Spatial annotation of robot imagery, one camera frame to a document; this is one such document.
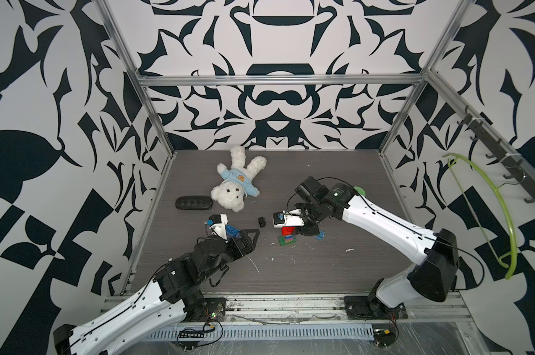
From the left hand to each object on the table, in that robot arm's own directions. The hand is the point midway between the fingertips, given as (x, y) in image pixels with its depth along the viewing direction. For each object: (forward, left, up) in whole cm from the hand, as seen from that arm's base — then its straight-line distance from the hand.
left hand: (252, 232), depth 71 cm
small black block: (+13, -3, -19) cm, 23 cm away
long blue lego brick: (-3, +5, +7) cm, 9 cm away
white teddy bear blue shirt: (+28, +8, -10) cm, 31 cm away
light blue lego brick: (+5, -26, -18) cm, 32 cm away
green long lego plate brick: (+4, -11, -18) cm, 21 cm away
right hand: (+5, -14, -3) cm, 15 cm away
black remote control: (+22, +26, -16) cm, 37 cm away
